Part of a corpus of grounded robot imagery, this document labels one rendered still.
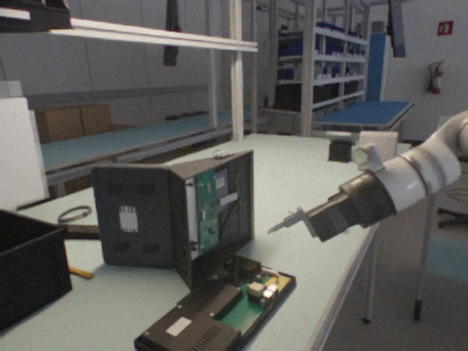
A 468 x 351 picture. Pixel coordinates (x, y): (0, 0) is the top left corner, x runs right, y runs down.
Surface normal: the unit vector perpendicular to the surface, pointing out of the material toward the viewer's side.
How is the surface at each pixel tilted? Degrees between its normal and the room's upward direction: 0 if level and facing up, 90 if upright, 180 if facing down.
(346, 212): 78
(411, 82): 90
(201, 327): 0
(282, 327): 0
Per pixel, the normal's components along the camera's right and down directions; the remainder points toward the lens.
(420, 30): -0.50, 0.25
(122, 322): -0.03, -0.96
